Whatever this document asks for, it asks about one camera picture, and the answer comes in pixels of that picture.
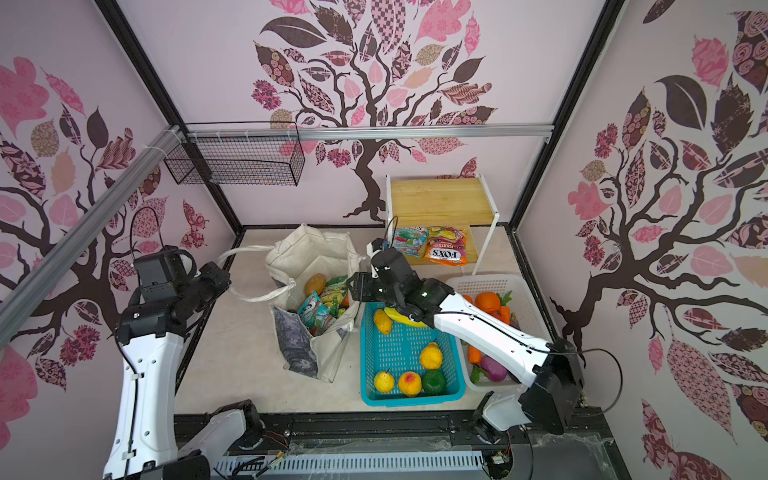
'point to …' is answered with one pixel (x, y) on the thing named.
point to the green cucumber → (476, 372)
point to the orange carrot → (474, 354)
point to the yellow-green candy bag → (333, 292)
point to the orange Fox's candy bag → (446, 245)
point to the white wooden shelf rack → (442, 200)
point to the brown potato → (315, 283)
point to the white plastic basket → (521, 305)
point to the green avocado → (433, 382)
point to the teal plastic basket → (399, 352)
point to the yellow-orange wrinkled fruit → (382, 322)
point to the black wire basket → (239, 153)
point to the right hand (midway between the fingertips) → (354, 278)
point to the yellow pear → (384, 381)
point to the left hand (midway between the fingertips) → (230, 277)
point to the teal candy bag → (315, 315)
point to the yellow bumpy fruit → (431, 356)
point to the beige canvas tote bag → (292, 259)
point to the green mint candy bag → (409, 240)
